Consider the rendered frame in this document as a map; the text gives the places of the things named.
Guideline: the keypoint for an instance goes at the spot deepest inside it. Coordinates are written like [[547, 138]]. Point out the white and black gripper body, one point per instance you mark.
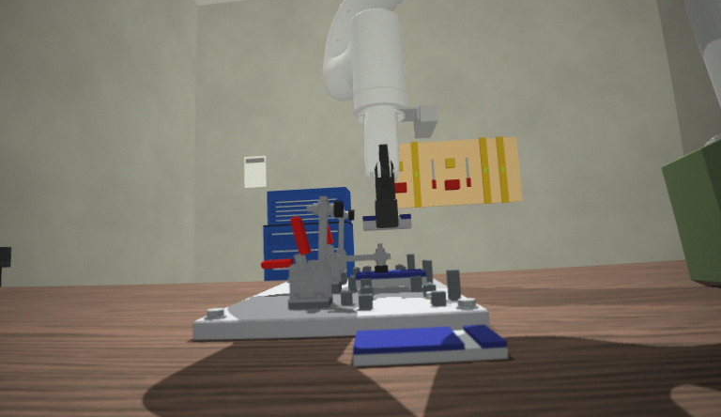
[[380, 127]]

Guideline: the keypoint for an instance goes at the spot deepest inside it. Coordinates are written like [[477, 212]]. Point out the blue rectangular block with white band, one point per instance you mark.
[[428, 345]]

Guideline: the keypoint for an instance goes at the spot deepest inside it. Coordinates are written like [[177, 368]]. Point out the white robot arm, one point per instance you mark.
[[370, 70]]

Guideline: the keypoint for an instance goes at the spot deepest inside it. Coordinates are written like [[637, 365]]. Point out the blue metal plate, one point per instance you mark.
[[392, 278]]

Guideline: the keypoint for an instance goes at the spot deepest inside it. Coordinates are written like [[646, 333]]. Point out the blue rectangular block with white slot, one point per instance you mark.
[[369, 223]]

